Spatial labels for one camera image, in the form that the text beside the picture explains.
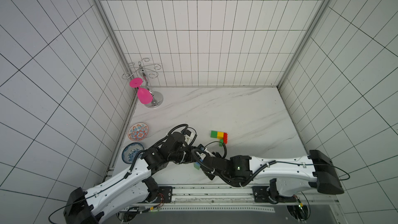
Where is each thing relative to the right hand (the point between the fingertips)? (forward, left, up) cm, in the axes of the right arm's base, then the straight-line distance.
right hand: (201, 158), depth 74 cm
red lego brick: (+16, -13, -9) cm, 22 cm away
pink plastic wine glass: (+34, +38, +6) cm, 51 cm away
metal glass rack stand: (+45, +38, +18) cm, 62 cm away
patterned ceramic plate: (+17, +41, -9) cm, 45 cm away
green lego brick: (+18, -6, -9) cm, 21 cm away
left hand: (-1, +1, +2) cm, 3 cm away
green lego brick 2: (+13, -11, -11) cm, 20 cm away
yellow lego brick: (+17, -10, -8) cm, 21 cm away
